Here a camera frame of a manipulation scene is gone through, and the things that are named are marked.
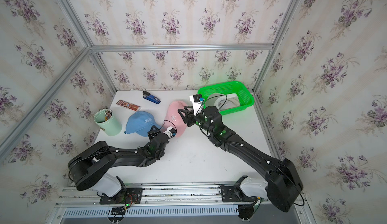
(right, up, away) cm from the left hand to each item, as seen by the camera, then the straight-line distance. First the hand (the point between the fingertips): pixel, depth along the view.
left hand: (153, 126), depth 86 cm
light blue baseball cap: (-8, +2, 0) cm, 8 cm away
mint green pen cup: (-29, +4, +2) cm, 30 cm away
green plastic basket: (+62, +17, +21) cm, 68 cm away
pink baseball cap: (+11, +4, +9) cm, 15 cm away
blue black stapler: (-9, +18, +25) cm, 32 cm away
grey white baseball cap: (+45, +15, +23) cm, 53 cm away
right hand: (+19, +11, -15) cm, 26 cm away
